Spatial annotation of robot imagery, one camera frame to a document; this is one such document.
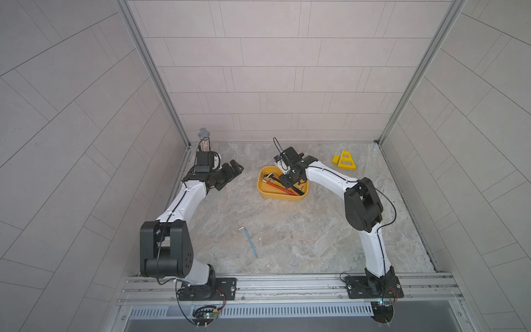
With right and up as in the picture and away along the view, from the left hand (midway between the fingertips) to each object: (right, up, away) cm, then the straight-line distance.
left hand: (240, 169), depth 87 cm
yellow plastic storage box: (+12, -11, +8) cm, 17 cm away
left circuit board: (-7, -45, -23) cm, 51 cm away
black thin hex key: (+27, -11, +7) cm, 30 cm away
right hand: (+20, -5, +10) cm, 23 cm away
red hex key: (+18, -9, +8) cm, 22 cm away
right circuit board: (+51, -46, -19) cm, 72 cm away
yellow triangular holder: (+55, +4, +21) cm, 59 cm away
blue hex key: (+5, -28, -5) cm, 29 cm away
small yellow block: (+47, +4, +21) cm, 52 cm away
